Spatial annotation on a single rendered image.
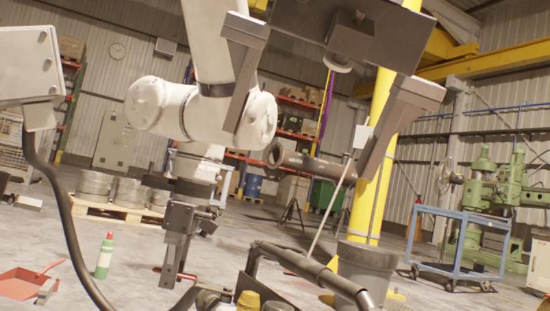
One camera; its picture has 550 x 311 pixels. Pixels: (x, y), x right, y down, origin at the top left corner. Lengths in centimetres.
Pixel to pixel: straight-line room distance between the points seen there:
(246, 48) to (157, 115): 31
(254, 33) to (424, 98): 16
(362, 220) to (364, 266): 104
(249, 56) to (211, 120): 25
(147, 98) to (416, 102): 42
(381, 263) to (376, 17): 251
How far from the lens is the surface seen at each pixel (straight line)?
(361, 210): 382
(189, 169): 78
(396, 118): 40
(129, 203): 484
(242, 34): 38
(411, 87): 40
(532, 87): 1379
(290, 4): 37
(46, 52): 69
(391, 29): 38
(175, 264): 80
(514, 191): 1121
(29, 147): 123
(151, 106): 67
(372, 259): 280
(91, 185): 476
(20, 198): 79
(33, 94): 69
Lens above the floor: 67
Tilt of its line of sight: 6 degrees up
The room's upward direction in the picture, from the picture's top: 12 degrees clockwise
